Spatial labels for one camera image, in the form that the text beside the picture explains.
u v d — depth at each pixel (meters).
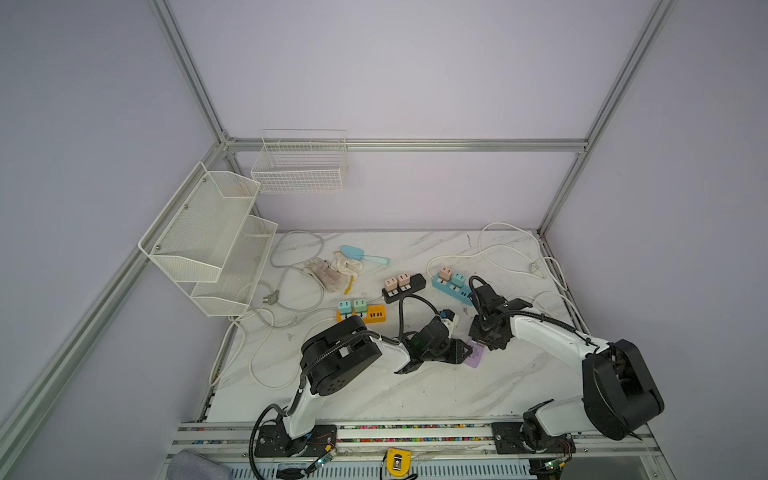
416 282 1.01
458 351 0.78
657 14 0.68
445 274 1.00
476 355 0.86
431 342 0.71
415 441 0.75
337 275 1.05
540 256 1.13
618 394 0.43
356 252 1.13
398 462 0.70
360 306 0.91
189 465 0.67
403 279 0.98
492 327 0.65
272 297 0.99
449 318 0.83
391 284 0.97
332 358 0.51
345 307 0.91
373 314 0.94
